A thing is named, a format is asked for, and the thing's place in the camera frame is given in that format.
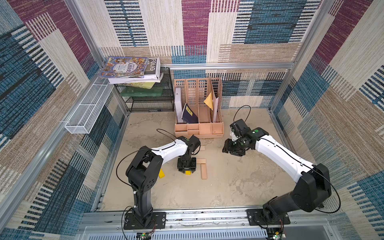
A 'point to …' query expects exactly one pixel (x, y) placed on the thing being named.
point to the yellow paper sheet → (208, 101)
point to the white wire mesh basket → (83, 119)
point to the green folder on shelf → (128, 91)
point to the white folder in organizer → (178, 104)
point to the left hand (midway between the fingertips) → (191, 171)
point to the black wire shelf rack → (156, 97)
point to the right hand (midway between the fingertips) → (224, 149)
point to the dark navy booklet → (188, 115)
